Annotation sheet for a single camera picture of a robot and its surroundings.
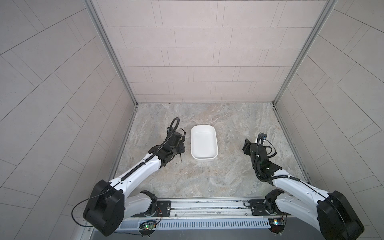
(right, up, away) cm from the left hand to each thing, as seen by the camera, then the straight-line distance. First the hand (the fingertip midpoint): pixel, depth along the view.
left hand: (185, 142), depth 84 cm
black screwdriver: (-2, -8, -5) cm, 10 cm away
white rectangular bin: (+11, -3, +7) cm, 14 cm away
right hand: (+36, +1, +1) cm, 36 cm away
